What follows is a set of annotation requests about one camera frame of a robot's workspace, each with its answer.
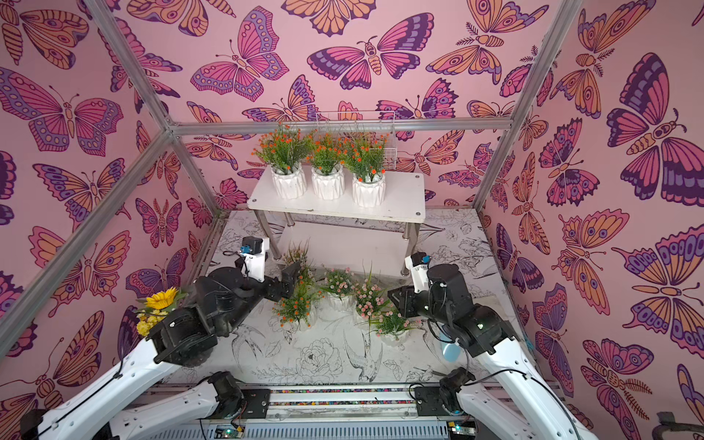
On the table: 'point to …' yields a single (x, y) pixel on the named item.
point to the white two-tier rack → (338, 233)
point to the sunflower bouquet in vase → (156, 309)
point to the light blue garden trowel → (452, 351)
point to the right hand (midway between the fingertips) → (392, 291)
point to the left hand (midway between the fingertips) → (286, 258)
